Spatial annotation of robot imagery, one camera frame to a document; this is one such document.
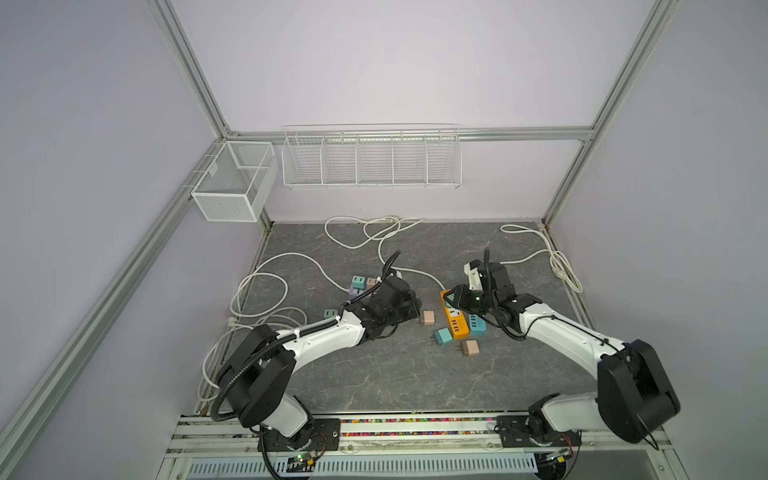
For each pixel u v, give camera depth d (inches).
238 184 41.8
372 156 38.3
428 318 36.1
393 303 26.2
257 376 17.1
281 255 44.1
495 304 25.8
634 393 16.4
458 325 35.3
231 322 38.1
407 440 29.1
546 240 44.3
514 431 29.1
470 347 34.2
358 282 37.4
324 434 29.1
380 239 44.3
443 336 35.0
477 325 35.0
